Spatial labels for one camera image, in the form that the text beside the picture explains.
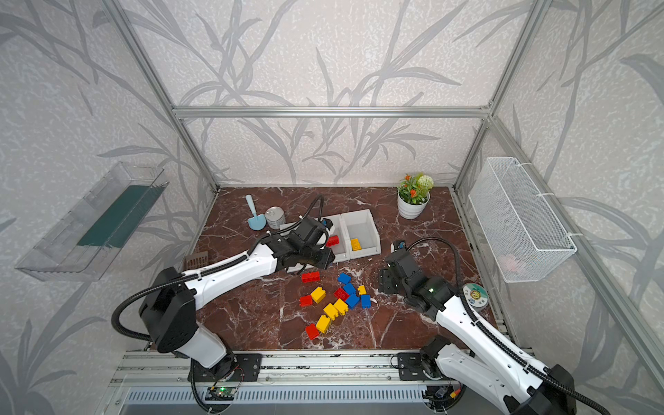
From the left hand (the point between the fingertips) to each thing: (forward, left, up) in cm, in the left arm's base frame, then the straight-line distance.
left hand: (334, 249), depth 84 cm
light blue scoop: (+21, +34, -15) cm, 42 cm away
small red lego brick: (-13, +10, -14) cm, 21 cm away
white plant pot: (+22, -30, -8) cm, 38 cm away
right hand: (-6, -17, 0) cm, 18 cm away
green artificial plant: (+26, -30, +2) cm, 40 cm away
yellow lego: (+9, -7, -12) cm, 17 cm away
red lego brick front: (-22, +7, -13) cm, 26 cm away
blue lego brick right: (-13, -11, -13) cm, 21 cm away
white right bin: (+18, -10, -12) cm, 24 cm away
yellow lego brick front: (-20, +3, -10) cm, 23 cm away
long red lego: (-4, +9, -13) cm, 16 cm away
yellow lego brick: (-11, +5, -11) cm, 17 cm away
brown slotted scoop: (+2, +53, -14) cm, 55 cm away
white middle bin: (+4, -2, -9) cm, 10 cm away
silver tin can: (+20, +26, -10) cm, 34 cm away
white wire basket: (-10, -47, +23) cm, 53 cm away
